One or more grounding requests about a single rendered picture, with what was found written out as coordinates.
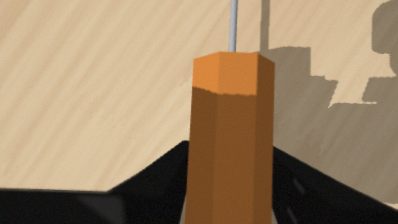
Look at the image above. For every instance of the brown handled hook pick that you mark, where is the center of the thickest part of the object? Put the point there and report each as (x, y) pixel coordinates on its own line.
(230, 160)

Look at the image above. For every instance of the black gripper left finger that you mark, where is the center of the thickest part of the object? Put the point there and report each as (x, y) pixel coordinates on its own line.
(163, 182)

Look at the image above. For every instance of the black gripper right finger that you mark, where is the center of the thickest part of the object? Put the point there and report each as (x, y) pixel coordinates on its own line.
(302, 194)

